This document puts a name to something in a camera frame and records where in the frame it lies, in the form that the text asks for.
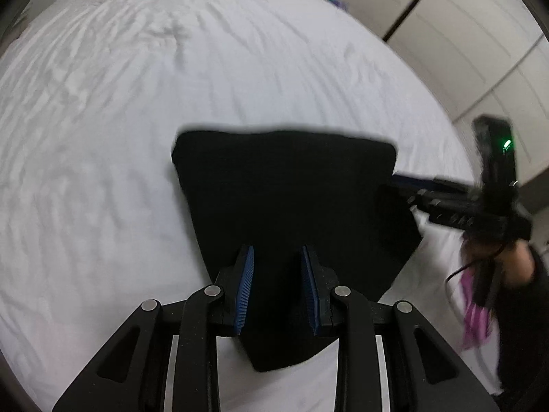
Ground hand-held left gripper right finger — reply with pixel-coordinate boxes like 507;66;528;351
299;244;500;412

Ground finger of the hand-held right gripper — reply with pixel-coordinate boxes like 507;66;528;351
391;173;475;195
377;182;477;227

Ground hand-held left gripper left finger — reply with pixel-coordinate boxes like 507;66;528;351
52;244;256;412

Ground black pants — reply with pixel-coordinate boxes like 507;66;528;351
172;128;422;372

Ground person's right forearm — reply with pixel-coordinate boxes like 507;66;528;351
495;244;549;398

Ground person's right hand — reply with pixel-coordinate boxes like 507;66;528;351
463;238;537;286

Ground pink cloth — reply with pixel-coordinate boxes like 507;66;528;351
460;266;495;349

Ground white wardrobe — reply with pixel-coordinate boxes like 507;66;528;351
296;0;549;215

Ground white duvet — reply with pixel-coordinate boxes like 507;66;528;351
0;0;507;412

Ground black cable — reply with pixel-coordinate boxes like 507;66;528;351
445;247;504;286

